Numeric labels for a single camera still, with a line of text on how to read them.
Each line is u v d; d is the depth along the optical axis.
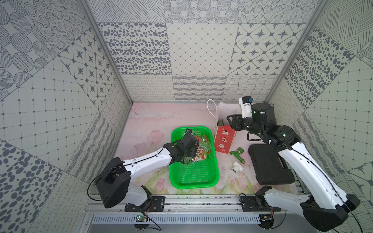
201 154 0.86
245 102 0.57
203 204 0.76
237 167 0.84
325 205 0.38
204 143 0.89
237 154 0.90
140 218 0.71
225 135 0.80
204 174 0.84
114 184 0.41
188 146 0.64
